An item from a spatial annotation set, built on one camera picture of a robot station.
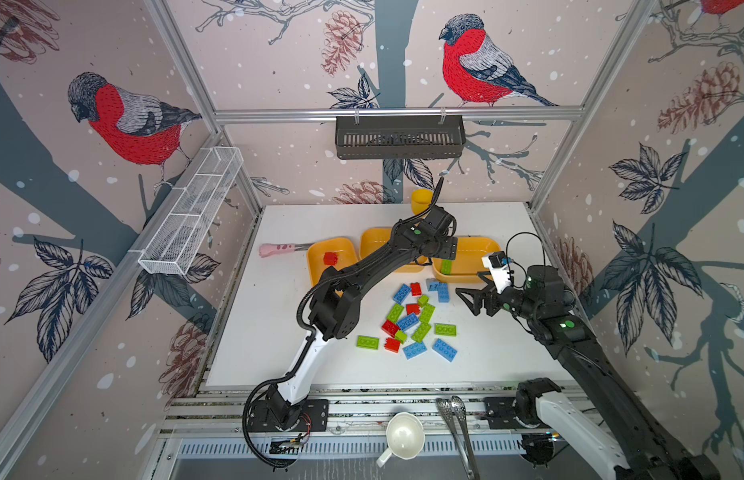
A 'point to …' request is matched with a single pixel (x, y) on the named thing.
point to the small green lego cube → (401, 336)
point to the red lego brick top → (416, 289)
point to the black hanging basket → (400, 136)
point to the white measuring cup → (405, 437)
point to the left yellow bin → (343, 247)
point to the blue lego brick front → (414, 350)
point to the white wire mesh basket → (174, 241)
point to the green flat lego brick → (368, 342)
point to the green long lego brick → (420, 332)
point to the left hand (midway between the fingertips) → (447, 247)
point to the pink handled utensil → (270, 248)
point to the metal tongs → (454, 412)
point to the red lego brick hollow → (390, 328)
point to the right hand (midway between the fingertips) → (468, 284)
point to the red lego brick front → (392, 344)
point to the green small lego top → (423, 300)
